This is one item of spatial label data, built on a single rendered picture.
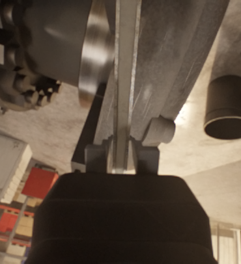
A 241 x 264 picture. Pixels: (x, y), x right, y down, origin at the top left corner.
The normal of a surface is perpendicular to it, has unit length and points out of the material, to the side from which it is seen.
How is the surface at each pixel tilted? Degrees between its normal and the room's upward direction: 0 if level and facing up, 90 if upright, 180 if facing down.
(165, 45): 39
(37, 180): 90
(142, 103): 28
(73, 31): 35
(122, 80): 49
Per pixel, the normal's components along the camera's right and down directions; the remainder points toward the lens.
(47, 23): -0.13, 0.46
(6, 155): 0.29, -0.38
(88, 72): -0.14, 0.68
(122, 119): 0.00, 0.25
